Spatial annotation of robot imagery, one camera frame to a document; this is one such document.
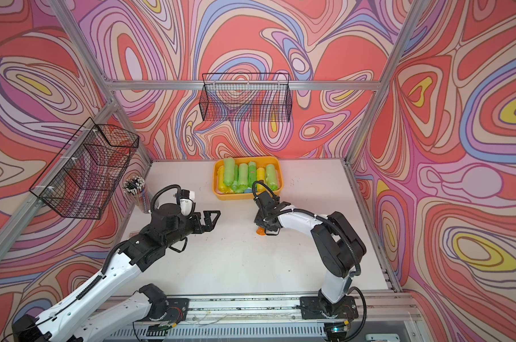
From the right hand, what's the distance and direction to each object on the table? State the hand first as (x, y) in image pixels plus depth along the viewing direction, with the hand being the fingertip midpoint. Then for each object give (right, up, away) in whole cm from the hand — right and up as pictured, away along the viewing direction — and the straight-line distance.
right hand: (262, 227), depth 92 cm
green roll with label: (-5, +24, +12) cm, 27 cm away
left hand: (-17, +9, -19) cm, 27 cm away
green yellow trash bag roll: (0, +23, +11) cm, 26 cm away
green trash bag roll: (-13, +19, +6) cm, 23 cm away
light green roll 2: (-9, +24, +11) cm, 29 cm away
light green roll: (-16, +25, +6) cm, 30 cm away
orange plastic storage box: (0, +31, +22) cm, 38 cm away
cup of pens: (-53, +18, -6) cm, 56 cm away
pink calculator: (-56, -3, -1) cm, 56 cm away
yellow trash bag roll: (-19, +17, +6) cm, 26 cm away
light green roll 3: (+4, +21, +9) cm, 23 cm away
